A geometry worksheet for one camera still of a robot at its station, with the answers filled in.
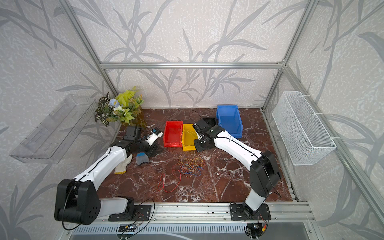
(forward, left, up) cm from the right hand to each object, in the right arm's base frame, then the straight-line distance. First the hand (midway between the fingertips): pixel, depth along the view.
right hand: (199, 145), depth 85 cm
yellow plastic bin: (+14, +7, -11) cm, 19 cm away
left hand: (0, +23, 0) cm, 23 cm away
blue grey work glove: (-3, +35, -8) cm, 36 cm away
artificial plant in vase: (+22, +46, +9) cm, 52 cm away
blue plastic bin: (+30, -22, -11) cm, 39 cm away
